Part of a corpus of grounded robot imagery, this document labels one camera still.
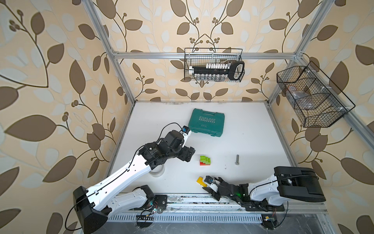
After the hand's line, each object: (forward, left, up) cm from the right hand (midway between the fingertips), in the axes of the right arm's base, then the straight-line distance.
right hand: (205, 183), depth 81 cm
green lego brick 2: (+11, +1, +8) cm, 14 cm away
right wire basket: (+28, -58, +34) cm, 73 cm away
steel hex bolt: (+11, -20, +1) cm, 23 cm away
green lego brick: (+11, -2, +6) cm, 12 cm away
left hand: (+13, +10, +22) cm, 27 cm away
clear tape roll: (+7, +27, +3) cm, 28 cm away
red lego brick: (+10, +2, +3) cm, 11 cm away
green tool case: (+39, -4, +6) cm, 40 cm away
